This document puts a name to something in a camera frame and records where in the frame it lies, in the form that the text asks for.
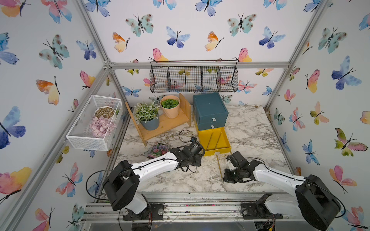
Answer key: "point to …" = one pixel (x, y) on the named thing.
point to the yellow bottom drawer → (214, 140)
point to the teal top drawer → (213, 119)
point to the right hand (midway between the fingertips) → (224, 178)
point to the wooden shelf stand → (165, 124)
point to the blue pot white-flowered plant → (148, 115)
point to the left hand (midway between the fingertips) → (199, 158)
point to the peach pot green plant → (170, 106)
